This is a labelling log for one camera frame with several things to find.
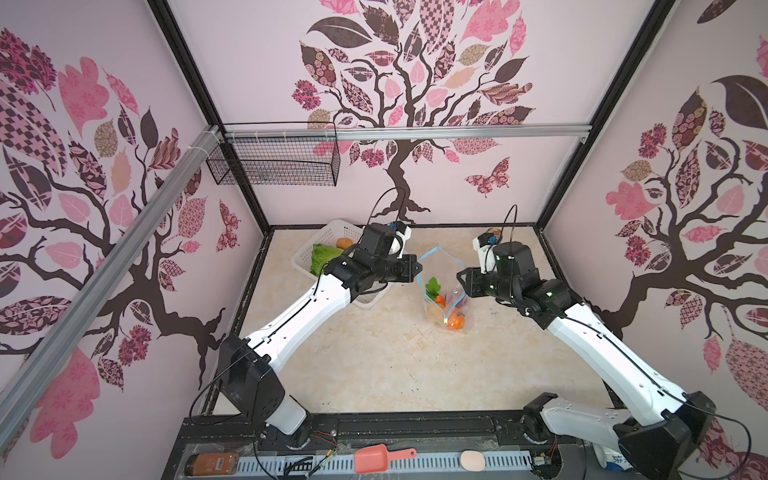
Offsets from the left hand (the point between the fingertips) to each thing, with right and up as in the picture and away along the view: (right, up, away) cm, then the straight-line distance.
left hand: (421, 271), depth 75 cm
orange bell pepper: (+12, -16, +13) cm, 24 cm away
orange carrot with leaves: (+4, -6, +10) cm, 12 cm away
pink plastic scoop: (-12, -45, -4) cm, 47 cm away
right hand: (+11, 0, 0) cm, 11 cm away
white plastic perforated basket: (-31, +11, +32) cm, 46 cm away
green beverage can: (+29, +13, +30) cm, 43 cm away
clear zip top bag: (+7, -3, +10) cm, 13 cm away
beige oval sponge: (+12, -45, -6) cm, 47 cm away
